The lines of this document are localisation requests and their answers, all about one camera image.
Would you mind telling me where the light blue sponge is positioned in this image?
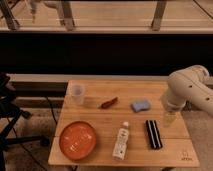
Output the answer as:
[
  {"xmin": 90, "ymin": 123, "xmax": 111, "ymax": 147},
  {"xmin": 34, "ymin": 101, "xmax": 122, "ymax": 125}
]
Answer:
[{"xmin": 131, "ymin": 100, "xmax": 151, "ymax": 112}]

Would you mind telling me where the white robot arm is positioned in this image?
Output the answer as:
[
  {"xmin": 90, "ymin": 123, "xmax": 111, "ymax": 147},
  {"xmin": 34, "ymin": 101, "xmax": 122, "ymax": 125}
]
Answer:
[{"xmin": 160, "ymin": 65, "xmax": 213, "ymax": 127}]

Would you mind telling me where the translucent white cup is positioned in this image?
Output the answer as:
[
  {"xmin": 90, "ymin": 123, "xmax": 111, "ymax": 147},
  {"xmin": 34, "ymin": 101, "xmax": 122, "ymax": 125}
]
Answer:
[{"xmin": 71, "ymin": 84, "xmax": 85, "ymax": 105}]

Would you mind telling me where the black white striped box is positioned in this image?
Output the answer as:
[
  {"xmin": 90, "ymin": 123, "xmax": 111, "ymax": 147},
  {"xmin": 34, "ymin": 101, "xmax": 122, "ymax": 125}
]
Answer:
[{"xmin": 145, "ymin": 120, "xmax": 163, "ymax": 150}]

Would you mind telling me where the white plastic bottle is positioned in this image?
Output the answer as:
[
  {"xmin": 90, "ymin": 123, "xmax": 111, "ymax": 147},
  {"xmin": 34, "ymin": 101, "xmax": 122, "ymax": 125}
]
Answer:
[{"xmin": 112, "ymin": 121, "xmax": 130, "ymax": 160}]

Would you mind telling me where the red chili pepper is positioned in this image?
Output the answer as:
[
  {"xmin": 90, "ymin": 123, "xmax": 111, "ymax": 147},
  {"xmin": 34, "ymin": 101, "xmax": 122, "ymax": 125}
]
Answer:
[{"xmin": 99, "ymin": 97, "xmax": 118, "ymax": 109}]

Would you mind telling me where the wooden table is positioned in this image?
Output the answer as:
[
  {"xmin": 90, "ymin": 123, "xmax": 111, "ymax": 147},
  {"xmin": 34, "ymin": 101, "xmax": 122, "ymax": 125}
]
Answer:
[{"xmin": 48, "ymin": 80, "xmax": 199, "ymax": 167}]

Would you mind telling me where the orange round plate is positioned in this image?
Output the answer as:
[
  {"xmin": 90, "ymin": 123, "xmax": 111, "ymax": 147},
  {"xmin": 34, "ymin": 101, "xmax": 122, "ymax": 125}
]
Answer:
[{"xmin": 59, "ymin": 121, "xmax": 97, "ymax": 161}]

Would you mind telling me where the black floor cable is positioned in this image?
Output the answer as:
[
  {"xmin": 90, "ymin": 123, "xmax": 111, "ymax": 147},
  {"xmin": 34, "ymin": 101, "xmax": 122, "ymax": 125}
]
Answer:
[{"xmin": 44, "ymin": 96, "xmax": 58, "ymax": 125}]

